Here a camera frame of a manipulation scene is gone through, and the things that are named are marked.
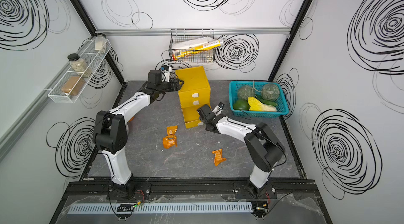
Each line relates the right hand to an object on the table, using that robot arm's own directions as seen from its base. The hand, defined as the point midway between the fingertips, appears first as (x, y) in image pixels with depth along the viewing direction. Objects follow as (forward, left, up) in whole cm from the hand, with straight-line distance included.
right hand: (207, 117), depth 92 cm
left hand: (+16, +17, +13) cm, 26 cm away
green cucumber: (+12, -37, 0) cm, 39 cm away
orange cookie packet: (-6, +21, -6) cm, 23 cm away
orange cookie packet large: (-13, +21, -6) cm, 26 cm away
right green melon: (+17, -39, +5) cm, 43 cm away
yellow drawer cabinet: (+8, +7, +12) cm, 17 cm away
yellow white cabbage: (+9, -30, +1) cm, 31 cm away
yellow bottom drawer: (+2, +10, -3) cm, 11 cm away
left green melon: (+18, -24, +4) cm, 30 cm away
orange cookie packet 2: (-22, -6, -6) cm, 23 cm away
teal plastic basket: (+8, -46, -1) cm, 47 cm away
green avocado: (+9, -21, +1) cm, 23 cm away
